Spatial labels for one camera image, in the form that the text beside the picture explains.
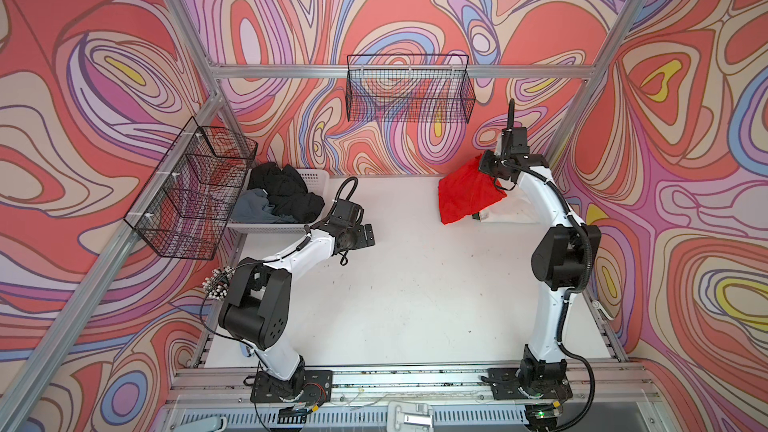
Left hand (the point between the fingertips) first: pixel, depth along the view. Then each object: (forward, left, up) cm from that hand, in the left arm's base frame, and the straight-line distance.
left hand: (363, 236), depth 93 cm
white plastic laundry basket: (+26, +19, -2) cm, 32 cm away
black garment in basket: (+17, +28, +2) cm, 33 cm away
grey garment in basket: (+11, +37, +2) cm, 39 cm away
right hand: (+18, -40, +12) cm, 45 cm away
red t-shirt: (+15, -35, +5) cm, 38 cm away
